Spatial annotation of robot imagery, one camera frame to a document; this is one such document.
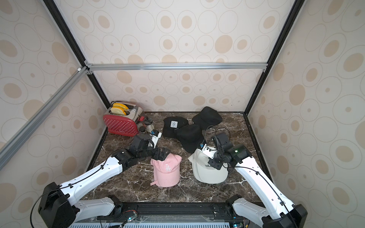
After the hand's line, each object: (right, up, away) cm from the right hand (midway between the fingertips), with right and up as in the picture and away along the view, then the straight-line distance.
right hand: (212, 158), depth 75 cm
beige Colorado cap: (-4, -8, +3) cm, 10 cm away
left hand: (-24, +5, +3) cm, 25 cm away
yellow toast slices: (-58, +28, +19) cm, 67 cm away
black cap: (-10, +10, +20) cm, 25 cm away
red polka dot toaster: (-55, +18, +19) cm, 61 cm away
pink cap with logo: (-25, -9, +4) cm, 27 cm away
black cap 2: (+3, +24, +37) cm, 45 cm away
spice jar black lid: (-45, +15, +24) cm, 53 cm away
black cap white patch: (-26, +18, +31) cm, 44 cm away
